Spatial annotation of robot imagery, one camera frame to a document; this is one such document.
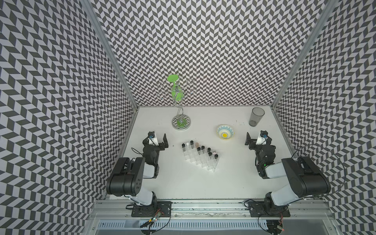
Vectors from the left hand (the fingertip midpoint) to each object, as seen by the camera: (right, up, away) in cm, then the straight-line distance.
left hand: (158, 135), depth 91 cm
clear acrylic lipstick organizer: (+27, -12, -1) cm, 29 cm away
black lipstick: (+16, -6, -2) cm, 17 cm away
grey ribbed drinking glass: (+64, +12, +6) cm, 66 cm away
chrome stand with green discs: (+13, +8, +16) cm, 22 cm away
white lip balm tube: (+18, -5, -1) cm, 19 cm away
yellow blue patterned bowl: (+44, +1, +11) cm, 46 cm away
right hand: (+61, 0, -1) cm, 61 cm away
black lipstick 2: (+28, -7, -2) cm, 29 cm away
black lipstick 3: (+32, -11, -5) cm, 34 cm away
